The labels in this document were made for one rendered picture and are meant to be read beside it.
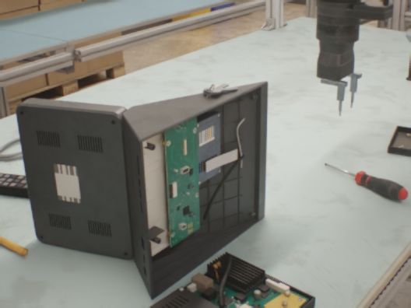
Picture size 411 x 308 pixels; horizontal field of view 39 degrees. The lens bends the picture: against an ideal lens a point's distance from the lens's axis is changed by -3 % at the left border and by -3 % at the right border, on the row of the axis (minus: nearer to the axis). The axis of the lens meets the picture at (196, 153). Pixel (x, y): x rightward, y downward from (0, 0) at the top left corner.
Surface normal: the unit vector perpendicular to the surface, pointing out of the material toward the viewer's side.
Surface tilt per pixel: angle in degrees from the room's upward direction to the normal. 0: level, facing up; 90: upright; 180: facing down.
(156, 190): 90
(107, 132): 90
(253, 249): 0
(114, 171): 90
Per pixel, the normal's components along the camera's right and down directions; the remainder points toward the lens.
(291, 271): -0.03, -0.91
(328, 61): -0.58, 0.01
